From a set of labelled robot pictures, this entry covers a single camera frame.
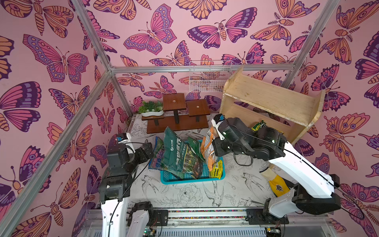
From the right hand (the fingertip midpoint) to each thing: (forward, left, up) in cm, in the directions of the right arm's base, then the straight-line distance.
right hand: (209, 146), depth 60 cm
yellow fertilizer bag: (+1, -6, -25) cm, 26 cm away
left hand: (+4, +30, -6) cm, 31 cm away
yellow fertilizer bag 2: (+21, -30, -11) cm, 38 cm away
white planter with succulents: (+36, +35, -14) cm, 52 cm away
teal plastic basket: (-2, +22, -32) cm, 38 cm away
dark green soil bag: (+2, +14, -12) cm, 19 cm away
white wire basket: (+53, -2, -1) cm, 53 cm away
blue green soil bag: (+1, +26, -18) cm, 32 cm away
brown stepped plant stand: (+37, +8, -20) cm, 43 cm away
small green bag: (+13, +6, -20) cm, 24 cm away
